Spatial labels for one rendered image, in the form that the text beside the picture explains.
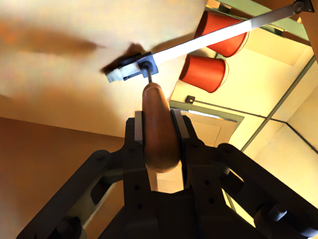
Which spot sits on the grey clamp screw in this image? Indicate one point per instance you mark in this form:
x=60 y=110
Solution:
x=147 y=65

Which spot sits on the small black wall box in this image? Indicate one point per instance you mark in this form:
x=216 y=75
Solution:
x=190 y=99

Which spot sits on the orange lamp shade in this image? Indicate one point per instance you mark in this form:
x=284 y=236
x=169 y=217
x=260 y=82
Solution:
x=203 y=73
x=221 y=29

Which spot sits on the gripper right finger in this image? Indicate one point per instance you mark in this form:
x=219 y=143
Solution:
x=193 y=159

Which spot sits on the grey stay clamp block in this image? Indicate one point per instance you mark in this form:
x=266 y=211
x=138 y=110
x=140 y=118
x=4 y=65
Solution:
x=129 y=68

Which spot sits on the brown wooden lid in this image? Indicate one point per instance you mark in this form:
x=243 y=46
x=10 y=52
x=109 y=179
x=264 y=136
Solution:
x=311 y=32

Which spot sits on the dark stay pivot bracket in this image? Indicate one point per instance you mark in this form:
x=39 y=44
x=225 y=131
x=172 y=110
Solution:
x=302 y=6

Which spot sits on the silver friction stay bar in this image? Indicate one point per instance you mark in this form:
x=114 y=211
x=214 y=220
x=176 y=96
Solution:
x=211 y=37

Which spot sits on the green ceiling beam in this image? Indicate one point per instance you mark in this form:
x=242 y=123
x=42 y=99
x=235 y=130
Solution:
x=251 y=7

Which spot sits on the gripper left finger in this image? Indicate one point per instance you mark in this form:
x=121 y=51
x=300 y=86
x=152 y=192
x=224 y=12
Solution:
x=131 y=159

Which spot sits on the green wall pipe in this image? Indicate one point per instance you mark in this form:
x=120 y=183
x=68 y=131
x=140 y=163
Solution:
x=280 y=102

